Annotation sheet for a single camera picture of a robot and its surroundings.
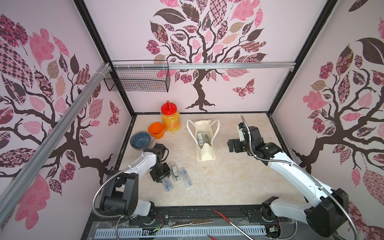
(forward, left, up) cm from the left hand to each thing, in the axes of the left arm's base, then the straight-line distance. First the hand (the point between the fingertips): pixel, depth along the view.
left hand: (166, 180), depth 84 cm
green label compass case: (+26, -24, +5) cm, 36 cm away
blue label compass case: (-3, -1, +1) cm, 3 cm away
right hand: (+16, -39, +17) cm, 46 cm away
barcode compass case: (+25, -20, +6) cm, 32 cm away
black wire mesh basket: (+79, +29, +16) cm, 85 cm away
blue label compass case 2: (+2, -11, -1) cm, 11 cm away
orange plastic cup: (+38, +12, -1) cm, 40 cm away
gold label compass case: (+5, -4, 0) cm, 7 cm away
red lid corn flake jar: (+40, 0, +12) cm, 41 cm away
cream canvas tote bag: (+16, -24, +2) cm, 29 cm away
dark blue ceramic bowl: (+29, +22, 0) cm, 36 cm away
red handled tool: (-20, -33, 0) cm, 38 cm away
